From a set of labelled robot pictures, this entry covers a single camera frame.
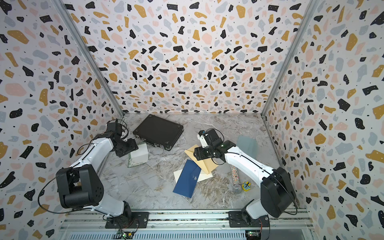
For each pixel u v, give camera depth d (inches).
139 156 38.0
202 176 35.0
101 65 36.5
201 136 30.0
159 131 41.2
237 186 31.9
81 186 17.2
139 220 28.8
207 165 35.7
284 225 29.3
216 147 25.1
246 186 33.1
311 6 28.1
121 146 29.3
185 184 33.4
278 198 16.3
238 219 28.8
